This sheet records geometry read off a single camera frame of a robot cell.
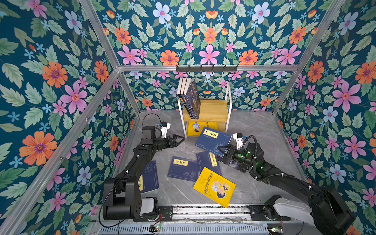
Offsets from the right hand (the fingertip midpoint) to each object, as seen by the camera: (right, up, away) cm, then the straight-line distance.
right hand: (221, 145), depth 76 cm
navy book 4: (-42, -21, +8) cm, 48 cm away
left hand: (-22, +3, +6) cm, 23 cm away
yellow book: (-2, -24, +4) cm, 24 cm away
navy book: (-5, +2, +4) cm, 7 cm away
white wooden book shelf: (-2, +18, +13) cm, 22 cm away
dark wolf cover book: (+9, -13, +14) cm, 22 cm away
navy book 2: (-21, -16, +13) cm, 29 cm away
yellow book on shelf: (-15, +8, +28) cm, 33 cm away
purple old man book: (-16, +26, +5) cm, 31 cm away
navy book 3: (-5, -11, +15) cm, 19 cm away
